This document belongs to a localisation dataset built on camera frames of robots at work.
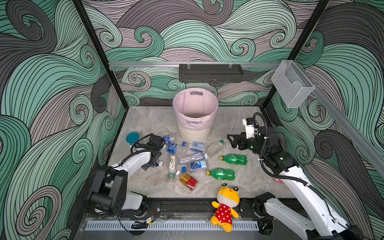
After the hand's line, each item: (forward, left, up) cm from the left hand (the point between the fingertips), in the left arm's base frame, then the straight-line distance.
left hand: (152, 156), depth 89 cm
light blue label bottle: (+7, -28, +2) cm, 29 cm away
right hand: (+2, -46, +23) cm, 51 cm away
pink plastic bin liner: (+29, -26, +13) cm, 41 cm away
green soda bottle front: (-11, -41, +3) cm, 42 cm away
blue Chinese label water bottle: (+4, -12, +3) cm, 13 cm away
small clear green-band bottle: (-13, -13, 0) cm, 18 cm away
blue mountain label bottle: (-6, -27, +2) cm, 27 cm away
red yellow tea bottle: (-15, -23, +2) cm, 27 cm away
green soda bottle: (-2, -50, +3) cm, 50 cm away
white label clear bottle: (-6, -13, +2) cm, 15 cm away
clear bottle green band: (+8, -41, -1) cm, 41 cm away
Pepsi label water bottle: (+11, -9, +2) cm, 14 cm away
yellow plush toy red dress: (-23, -42, +6) cm, 48 cm away
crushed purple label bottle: (+1, -27, -2) cm, 27 cm away
